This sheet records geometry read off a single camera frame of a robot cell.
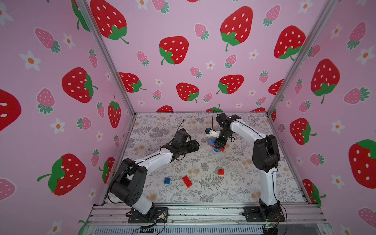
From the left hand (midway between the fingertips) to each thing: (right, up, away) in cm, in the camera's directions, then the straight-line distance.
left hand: (196, 145), depth 90 cm
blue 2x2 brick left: (-18, -21, -5) cm, 28 cm away
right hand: (+17, +1, +7) cm, 18 cm away
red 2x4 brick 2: (-6, -20, -6) cm, 22 cm away
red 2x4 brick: (+16, -3, +3) cm, 17 cm away
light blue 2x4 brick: (+10, +2, +5) cm, 11 cm away
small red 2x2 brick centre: (+15, -16, -2) cm, 22 cm away
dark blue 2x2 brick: (+14, -4, +6) cm, 16 cm away
